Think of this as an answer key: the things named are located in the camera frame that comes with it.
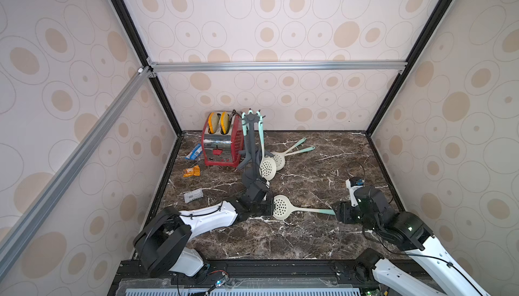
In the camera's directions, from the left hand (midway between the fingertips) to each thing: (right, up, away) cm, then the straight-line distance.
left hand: (279, 207), depth 82 cm
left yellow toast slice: (-31, +37, +15) cm, 50 cm away
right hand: (+21, +3, -10) cm, 24 cm away
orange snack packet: (-42, +12, +19) cm, 48 cm away
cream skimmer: (-5, +15, +7) cm, 18 cm away
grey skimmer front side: (-13, +20, +4) cm, 25 cm away
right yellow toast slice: (-25, +37, +16) cm, 48 cm away
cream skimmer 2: (+2, -1, +4) cm, 4 cm away
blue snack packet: (-43, +22, +28) cm, 56 cm away
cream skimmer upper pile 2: (+15, +28, +33) cm, 46 cm away
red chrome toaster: (-27, +24, +13) cm, 38 cm away
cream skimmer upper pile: (+2, +20, +21) cm, 29 cm away
